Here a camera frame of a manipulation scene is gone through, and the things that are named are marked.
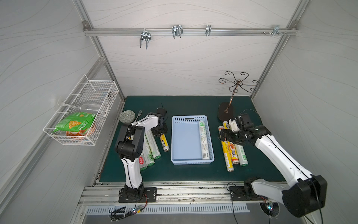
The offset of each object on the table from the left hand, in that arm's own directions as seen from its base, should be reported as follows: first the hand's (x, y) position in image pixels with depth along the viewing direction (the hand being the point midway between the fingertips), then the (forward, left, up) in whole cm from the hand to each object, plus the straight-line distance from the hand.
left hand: (163, 133), depth 97 cm
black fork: (+18, +22, -2) cm, 28 cm away
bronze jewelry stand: (+21, -47, +3) cm, 52 cm away
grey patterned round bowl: (+13, +29, +2) cm, 32 cm away
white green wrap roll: (-15, +3, +2) cm, 15 cm away
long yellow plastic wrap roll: (-9, -2, +2) cm, 9 cm away
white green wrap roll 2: (-17, +7, +3) cm, 19 cm away
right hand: (-10, -39, +13) cm, 42 cm away
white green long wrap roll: (-7, -28, +3) cm, 29 cm away
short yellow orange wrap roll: (-16, -46, +2) cm, 49 cm away
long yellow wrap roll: (-14, -42, +2) cm, 44 cm away
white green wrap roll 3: (-18, -50, +3) cm, 54 cm away
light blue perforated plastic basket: (-11, -16, 0) cm, 19 cm away
